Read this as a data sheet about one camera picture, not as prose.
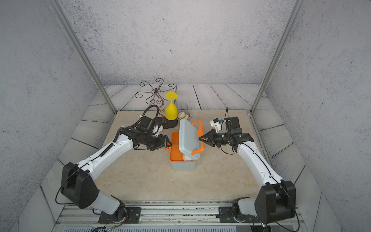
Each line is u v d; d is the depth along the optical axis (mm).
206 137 747
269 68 945
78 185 419
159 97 906
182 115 1100
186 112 1142
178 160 808
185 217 728
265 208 398
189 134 849
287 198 402
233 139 574
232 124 622
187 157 808
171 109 907
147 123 649
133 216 726
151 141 691
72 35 791
